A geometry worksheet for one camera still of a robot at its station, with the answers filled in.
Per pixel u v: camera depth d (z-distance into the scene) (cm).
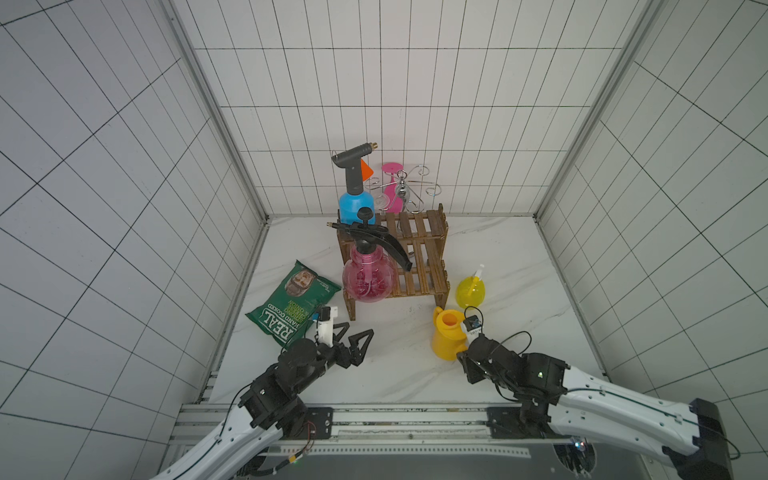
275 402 54
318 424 72
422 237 79
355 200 72
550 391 52
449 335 76
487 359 56
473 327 68
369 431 73
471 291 83
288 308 88
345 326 76
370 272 74
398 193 90
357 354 65
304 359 54
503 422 73
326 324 65
